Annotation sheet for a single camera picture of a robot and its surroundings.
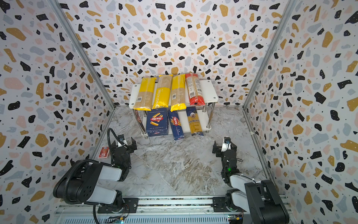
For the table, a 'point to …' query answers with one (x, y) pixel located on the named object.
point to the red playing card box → (104, 152)
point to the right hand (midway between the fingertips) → (224, 141)
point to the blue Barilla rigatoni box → (157, 122)
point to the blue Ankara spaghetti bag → (196, 127)
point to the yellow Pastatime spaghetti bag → (162, 97)
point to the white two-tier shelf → (210, 96)
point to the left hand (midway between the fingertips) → (124, 139)
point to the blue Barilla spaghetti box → (175, 125)
